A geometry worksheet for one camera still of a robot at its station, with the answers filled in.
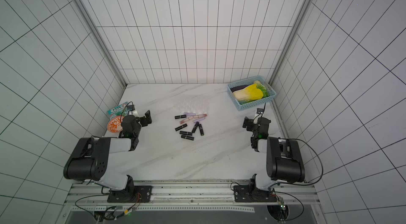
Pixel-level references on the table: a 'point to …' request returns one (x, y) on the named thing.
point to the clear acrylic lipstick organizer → (194, 104)
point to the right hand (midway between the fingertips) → (249, 115)
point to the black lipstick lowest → (187, 137)
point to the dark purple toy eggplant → (234, 89)
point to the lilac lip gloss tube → (190, 113)
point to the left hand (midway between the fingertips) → (141, 114)
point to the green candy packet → (120, 110)
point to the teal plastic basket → (240, 106)
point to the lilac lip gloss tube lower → (197, 120)
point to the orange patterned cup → (114, 125)
